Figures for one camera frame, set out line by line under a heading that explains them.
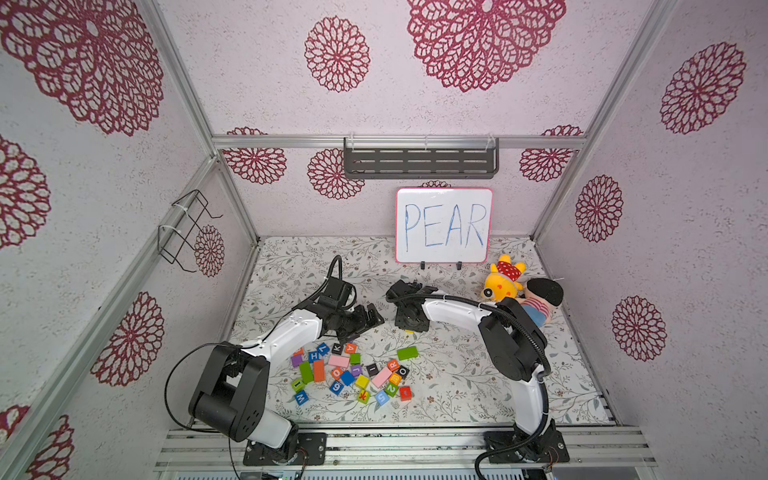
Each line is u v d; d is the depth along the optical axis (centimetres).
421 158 95
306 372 86
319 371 88
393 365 87
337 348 90
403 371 85
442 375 86
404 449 75
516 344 52
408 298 72
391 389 82
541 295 94
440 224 106
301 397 81
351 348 90
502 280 100
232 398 43
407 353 90
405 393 81
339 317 75
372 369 86
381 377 85
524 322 55
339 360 88
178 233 75
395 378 85
